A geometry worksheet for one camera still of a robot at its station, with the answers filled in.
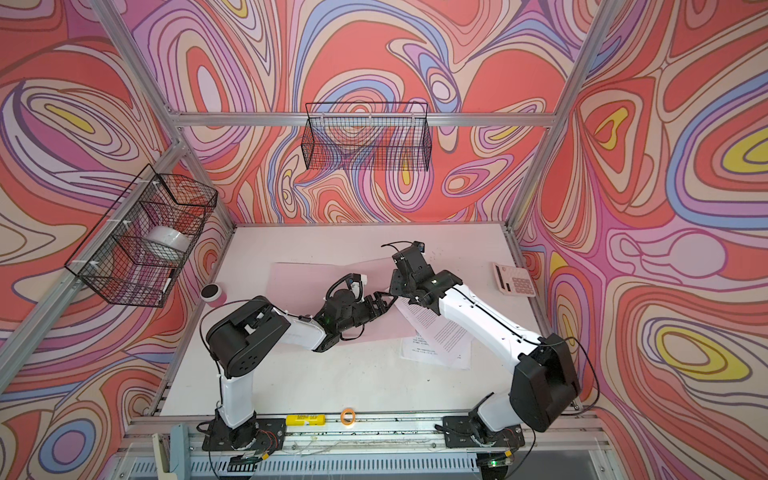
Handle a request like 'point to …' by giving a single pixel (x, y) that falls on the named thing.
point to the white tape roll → (169, 236)
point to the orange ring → (348, 416)
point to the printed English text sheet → (449, 341)
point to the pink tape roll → (213, 295)
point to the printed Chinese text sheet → (416, 348)
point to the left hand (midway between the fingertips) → (398, 300)
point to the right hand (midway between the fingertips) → (403, 288)
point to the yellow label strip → (306, 419)
